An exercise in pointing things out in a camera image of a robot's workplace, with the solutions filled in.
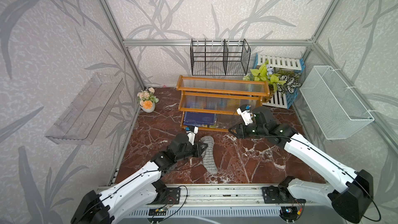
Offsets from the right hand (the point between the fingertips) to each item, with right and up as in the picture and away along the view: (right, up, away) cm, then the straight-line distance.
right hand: (231, 128), depth 75 cm
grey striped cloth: (-11, -15, -3) cm, 19 cm away
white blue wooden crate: (+42, +14, +36) cm, 57 cm away
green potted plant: (+23, +30, +18) cm, 42 cm away
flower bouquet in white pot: (-51, +14, +23) cm, 58 cm away
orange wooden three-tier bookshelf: (-11, +11, +30) cm, 34 cm away
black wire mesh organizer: (-4, +43, +29) cm, 52 cm away
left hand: (-12, -9, +1) cm, 15 cm away
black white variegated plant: (+37, +26, +14) cm, 47 cm away
